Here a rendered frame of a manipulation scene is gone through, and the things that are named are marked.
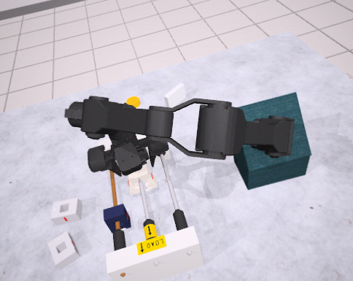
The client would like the yellow short cylinder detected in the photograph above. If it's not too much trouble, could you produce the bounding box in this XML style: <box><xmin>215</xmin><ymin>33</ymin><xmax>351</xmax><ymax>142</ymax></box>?
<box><xmin>127</xmin><ymin>96</ymin><xmax>140</xmax><ymax>108</ymax></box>

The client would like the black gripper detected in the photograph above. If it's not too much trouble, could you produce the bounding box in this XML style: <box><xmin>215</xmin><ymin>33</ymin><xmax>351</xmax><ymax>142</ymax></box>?
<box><xmin>88</xmin><ymin>133</ymin><xmax>169</xmax><ymax>177</ymax></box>

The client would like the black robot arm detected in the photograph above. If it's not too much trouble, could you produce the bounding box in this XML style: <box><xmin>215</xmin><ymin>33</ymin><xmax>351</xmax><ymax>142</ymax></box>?
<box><xmin>64</xmin><ymin>96</ymin><xmax>295</xmax><ymax>176</ymax></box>

